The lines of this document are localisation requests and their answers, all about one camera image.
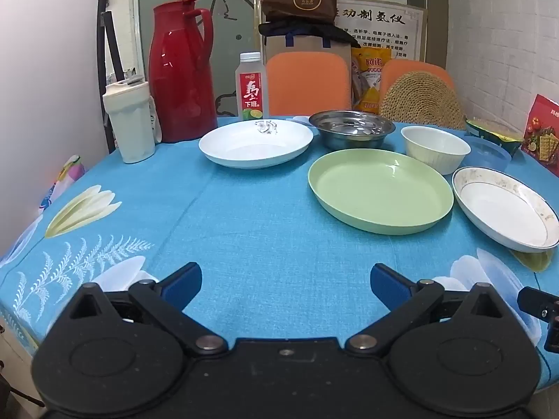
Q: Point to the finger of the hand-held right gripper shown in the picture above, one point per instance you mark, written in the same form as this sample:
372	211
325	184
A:
539	300

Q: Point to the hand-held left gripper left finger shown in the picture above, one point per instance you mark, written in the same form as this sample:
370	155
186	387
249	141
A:
183	283

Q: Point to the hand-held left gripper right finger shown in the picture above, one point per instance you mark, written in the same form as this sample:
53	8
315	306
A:
388	283

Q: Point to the light green plate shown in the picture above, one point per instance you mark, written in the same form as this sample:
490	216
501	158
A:
380	190

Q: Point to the gold-rimmed white plate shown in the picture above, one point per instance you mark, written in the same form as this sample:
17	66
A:
502	209

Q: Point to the white ribbed bowl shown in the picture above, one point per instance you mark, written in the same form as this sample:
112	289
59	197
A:
434	152

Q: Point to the white floral print plate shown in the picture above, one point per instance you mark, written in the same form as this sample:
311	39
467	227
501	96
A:
255	144

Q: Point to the stainless steel bowl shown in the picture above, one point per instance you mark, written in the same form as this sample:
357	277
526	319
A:
349	128

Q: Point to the blue floral tablecloth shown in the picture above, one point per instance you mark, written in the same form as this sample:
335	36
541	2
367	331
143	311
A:
218	218

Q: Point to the blue plastic bowl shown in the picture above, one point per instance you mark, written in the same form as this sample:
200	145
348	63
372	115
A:
491	155

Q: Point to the red cracker box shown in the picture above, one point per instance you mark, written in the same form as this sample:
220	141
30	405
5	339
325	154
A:
543	133

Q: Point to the white tumbler cup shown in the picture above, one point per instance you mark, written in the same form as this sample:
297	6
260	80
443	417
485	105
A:
129	122

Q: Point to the green instant noodle bowl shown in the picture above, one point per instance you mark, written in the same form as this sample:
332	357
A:
495	133

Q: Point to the woven straw mat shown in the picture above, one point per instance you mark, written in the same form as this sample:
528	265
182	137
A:
421	102

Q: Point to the yellow snack bag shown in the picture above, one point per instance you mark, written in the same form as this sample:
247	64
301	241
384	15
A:
371	83

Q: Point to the red label juice bottle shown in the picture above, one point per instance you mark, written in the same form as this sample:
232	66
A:
251	91

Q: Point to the red thermos jug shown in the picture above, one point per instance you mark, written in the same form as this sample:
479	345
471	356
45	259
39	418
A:
181	78

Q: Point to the orange chair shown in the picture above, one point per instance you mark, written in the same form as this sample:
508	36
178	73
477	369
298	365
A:
415	67
308	85

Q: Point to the black metal stand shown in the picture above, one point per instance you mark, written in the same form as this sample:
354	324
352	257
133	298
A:
114	52

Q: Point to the black cloth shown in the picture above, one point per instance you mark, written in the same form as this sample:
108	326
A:
301	26

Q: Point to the white wall poster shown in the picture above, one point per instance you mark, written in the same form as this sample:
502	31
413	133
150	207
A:
384	30

